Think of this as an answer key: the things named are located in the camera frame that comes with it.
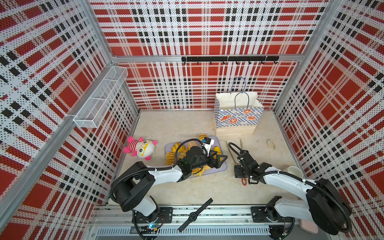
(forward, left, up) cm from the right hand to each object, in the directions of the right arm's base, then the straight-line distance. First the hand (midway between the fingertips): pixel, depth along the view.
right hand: (241, 171), depth 87 cm
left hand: (+3, +12, +13) cm, 18 cm away
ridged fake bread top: (+24, +23, +2) cm, 33 cm away
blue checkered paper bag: (+28, +2, +22) cm, 35 cm away
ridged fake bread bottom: (-5, +24, +13) cm, 28 cm away
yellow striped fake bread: (+14, +13, +2) cm, 19 cm away
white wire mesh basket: (+30, +92, +20) cm, 99 cm away
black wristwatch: (-23, +28, 0) cm, 36 cm away
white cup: (-2, -30, +5) cm, 30 cm away
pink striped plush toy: (+12, +60, +7) cm, 61 cm away
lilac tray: (+8, +30, +19) cm, 36 cm away
